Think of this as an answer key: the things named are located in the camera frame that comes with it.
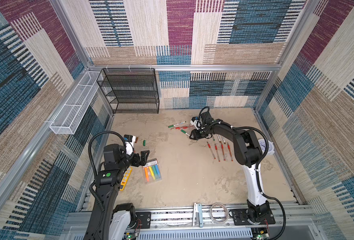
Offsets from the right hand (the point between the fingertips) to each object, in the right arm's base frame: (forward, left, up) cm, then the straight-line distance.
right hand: (193, 137), depth 103 cm
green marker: (-1, -14, -1) cm, 14 cm away
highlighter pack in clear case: (-22, +26, 0) cm, 34 cm away
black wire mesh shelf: (+33, +44, +16) cm, 57 cm away
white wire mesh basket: (+6, +77, +17) cm, 79 cm away
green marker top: (+12, +15, -1) cm, 19 cm away
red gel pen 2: (-7, -10, -1) cm, 12 cm away
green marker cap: (-2, +33, -1) cm, 33 cm away
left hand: (-18, +30, +18) cm, 39 cm away
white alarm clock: (-13, -47, +1) cm, 48 cm away
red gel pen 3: (-8, -14, -2) cm, 16 cm away
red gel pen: (+10, +8, -2) cm, 13 cm away
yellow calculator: (-25, +40, 0) cm, 47 cm away
